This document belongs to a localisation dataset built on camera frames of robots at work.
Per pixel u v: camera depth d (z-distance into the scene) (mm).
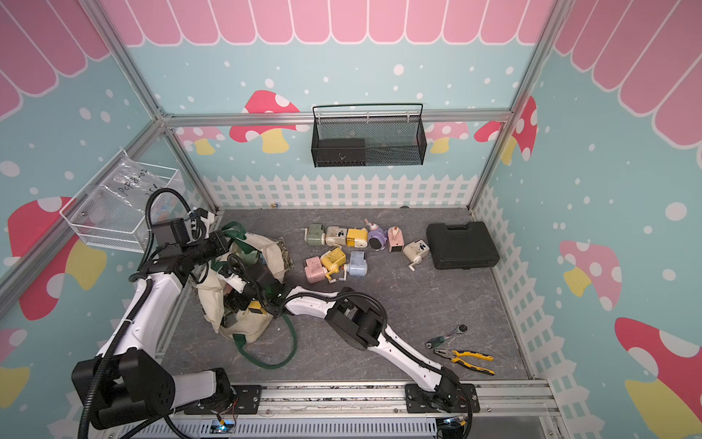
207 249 698
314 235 1055
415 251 1023
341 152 877
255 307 870
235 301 780
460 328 854
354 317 634
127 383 406
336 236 1057
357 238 1057
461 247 1019
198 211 709
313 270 948
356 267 968
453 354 810
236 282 781
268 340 850
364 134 974
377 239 1024
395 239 1015
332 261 988
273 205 1238
